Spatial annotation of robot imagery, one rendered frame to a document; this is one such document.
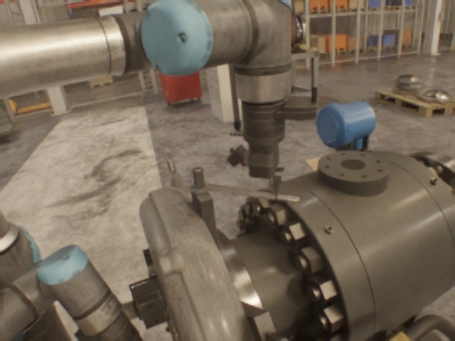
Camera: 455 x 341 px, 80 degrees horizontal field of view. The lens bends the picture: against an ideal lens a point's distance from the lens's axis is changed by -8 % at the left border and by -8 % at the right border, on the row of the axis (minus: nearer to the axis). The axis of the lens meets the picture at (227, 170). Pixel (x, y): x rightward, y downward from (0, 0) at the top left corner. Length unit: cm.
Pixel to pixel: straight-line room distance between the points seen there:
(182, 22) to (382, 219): 70
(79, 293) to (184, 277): 20
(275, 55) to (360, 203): 53
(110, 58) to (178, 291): 40
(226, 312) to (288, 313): 32
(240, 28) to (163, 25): 9
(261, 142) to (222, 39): 19
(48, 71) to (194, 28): 20
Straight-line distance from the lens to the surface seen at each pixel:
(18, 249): 98
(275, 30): 44
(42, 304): 73
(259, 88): 45
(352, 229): 80
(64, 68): 44
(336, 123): 109
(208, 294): 55
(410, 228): 91
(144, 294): 75
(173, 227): 61
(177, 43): 35
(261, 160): 51
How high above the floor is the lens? 133
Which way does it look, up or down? 26 degrees down
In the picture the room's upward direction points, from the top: 7 degrees counter-clockwise
